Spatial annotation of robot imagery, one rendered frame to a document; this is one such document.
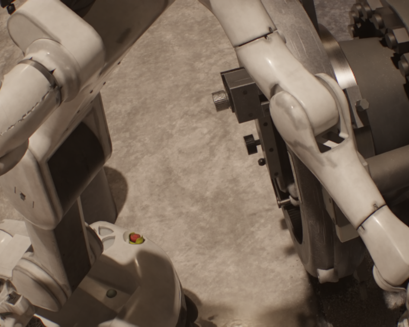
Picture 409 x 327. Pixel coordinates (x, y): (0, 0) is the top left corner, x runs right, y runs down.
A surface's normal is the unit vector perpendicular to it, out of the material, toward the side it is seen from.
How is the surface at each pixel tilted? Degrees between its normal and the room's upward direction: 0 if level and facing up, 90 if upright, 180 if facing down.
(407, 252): 33
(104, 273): 73
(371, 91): 41
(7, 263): 15
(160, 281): 45
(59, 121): 103
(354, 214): 68
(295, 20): 19
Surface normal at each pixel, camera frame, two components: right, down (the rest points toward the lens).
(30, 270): 0.01, -0.62
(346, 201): -0.69, 0.25
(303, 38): -0.13, -0.36
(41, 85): 0.63, -0.14
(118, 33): 0.11, -0.32
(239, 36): -0.52, 0.39
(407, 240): 0.24, -0.68
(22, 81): 0.26, -0.47
